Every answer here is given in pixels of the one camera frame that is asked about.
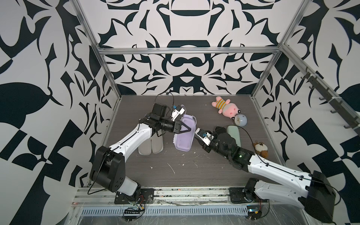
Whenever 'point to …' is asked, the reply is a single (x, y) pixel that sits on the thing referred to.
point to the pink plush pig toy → (225, 107)
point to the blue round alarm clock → (241, 120)
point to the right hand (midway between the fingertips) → (198, 131)
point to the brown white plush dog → (261, 148)
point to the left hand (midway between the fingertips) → (188, 128)
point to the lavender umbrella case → (183, 141)
